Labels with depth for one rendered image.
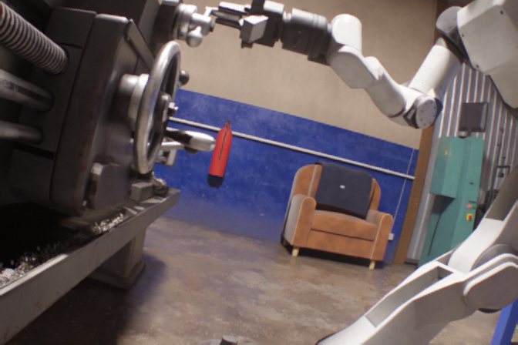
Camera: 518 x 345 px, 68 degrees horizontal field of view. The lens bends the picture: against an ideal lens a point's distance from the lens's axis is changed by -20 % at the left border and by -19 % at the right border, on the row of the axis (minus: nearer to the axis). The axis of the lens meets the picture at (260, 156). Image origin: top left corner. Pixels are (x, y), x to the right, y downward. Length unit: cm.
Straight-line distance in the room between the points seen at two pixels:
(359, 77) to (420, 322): 49
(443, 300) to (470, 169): 383
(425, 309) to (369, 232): 357
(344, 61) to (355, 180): 378
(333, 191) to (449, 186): 123
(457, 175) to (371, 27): 203
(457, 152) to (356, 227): 132
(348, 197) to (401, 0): 259
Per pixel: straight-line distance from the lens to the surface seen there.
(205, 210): 494
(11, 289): 44
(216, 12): 90
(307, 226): 422
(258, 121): 495
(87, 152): 64
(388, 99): 100
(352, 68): 89
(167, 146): 103
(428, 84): 110
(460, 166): 474
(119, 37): 65
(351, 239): 438
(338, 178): 457
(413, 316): 86
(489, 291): 87
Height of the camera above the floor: 62
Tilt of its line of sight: 3 degrees up
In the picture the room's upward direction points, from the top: 13 degrees clockwise
